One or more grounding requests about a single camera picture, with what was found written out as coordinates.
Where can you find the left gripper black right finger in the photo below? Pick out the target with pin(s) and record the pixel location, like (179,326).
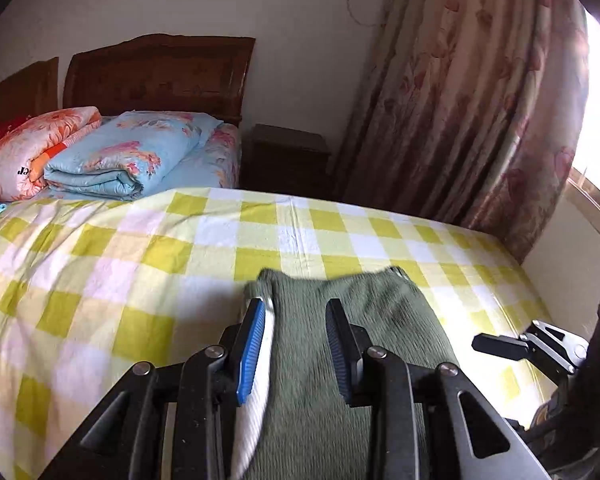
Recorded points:
(348,344)

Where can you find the pink floral curtain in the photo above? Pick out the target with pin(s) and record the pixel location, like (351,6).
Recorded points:
(469,113)

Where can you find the large dark wooden headboard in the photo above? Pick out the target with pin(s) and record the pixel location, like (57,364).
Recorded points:
(202,74)

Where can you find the pink floral folded quilt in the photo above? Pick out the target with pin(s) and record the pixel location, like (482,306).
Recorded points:
(26,150)

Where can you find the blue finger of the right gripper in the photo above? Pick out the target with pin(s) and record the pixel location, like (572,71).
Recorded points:
(504,347)

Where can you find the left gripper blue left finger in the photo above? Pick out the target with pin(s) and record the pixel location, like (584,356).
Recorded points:
(247,348)

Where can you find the green white knit sweater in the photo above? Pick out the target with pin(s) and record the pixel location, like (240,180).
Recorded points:
(295,424)

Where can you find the small dark wooden headboard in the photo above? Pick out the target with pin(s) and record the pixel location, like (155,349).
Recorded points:
(31,91)

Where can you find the light blue floral quilt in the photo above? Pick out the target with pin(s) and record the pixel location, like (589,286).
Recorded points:
(130,155)

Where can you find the yellow checked bed sheet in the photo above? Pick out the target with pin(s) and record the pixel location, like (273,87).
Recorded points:
(89,287)

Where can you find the dark wooden nightstand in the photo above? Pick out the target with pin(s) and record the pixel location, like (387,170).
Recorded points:
(284,161)

